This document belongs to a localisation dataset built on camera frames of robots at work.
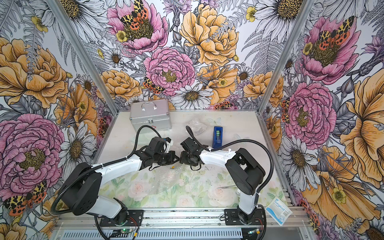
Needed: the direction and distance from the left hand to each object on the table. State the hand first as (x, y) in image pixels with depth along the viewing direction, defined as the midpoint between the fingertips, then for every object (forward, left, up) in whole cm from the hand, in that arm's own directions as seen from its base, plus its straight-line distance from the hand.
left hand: (178, 162), depth 86 cm
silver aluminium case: (+31, +16, +8) cm, 36 cm away
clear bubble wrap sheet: (+27, -11, 0) cm, 29 cm away
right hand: (+1, -3, -4) cm, 5 cm away
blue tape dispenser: (+16, -24, -2) cm, 29 cm away
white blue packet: (-24, -51, -6) cm, 57 cm away
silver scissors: (-11, -27, -8) cm, 30 cm away
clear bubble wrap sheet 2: (-7, +8, -6) cm, 13 cm away
